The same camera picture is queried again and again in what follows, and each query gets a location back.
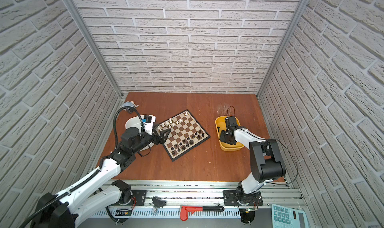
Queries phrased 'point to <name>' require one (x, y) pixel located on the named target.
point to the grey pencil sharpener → (129, 103)
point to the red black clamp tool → (185, 210)
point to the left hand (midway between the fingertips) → (164, 125)
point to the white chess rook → (186, 114)
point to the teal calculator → (283, 217)
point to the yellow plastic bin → (221, 125)
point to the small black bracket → (159, 202)
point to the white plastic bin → (134, 122)
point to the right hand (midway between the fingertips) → (224, 137)
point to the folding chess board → (186, 133)
